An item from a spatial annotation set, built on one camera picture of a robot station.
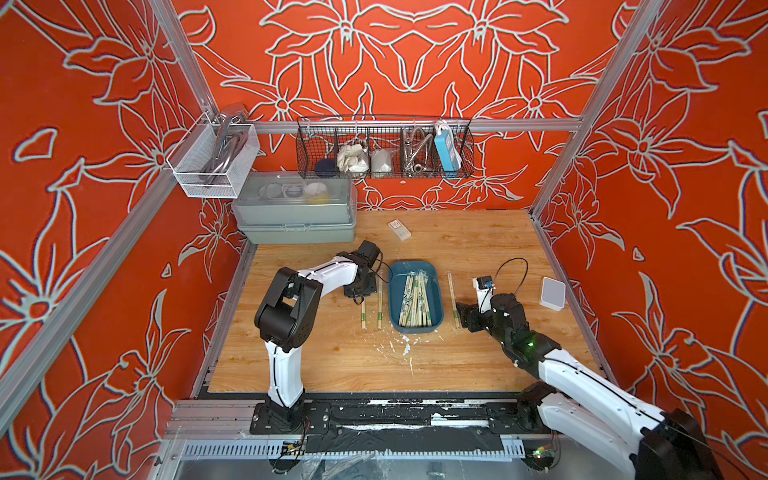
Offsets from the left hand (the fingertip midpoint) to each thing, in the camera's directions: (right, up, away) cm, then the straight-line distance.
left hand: (366, 288), depth 98 cm
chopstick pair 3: (+5, -8, -8) cm, 12 cm away
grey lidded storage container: (-28, +27, +1) cm, 39 cm away
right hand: (+28, -1, -14) cm, 32 cm away
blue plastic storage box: (+16, -3, -5) cm, 17 cm away
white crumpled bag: (-4, +43, -5) cm, 43 cm away
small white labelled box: (+12, +20, +16) cm, 29 cm away
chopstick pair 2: (-1, -8, -5) cm, 9 cm away
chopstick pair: (+29, -4, -3) cm, 29 cm away
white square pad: (+61, -1, -3) cm, 61 cm away
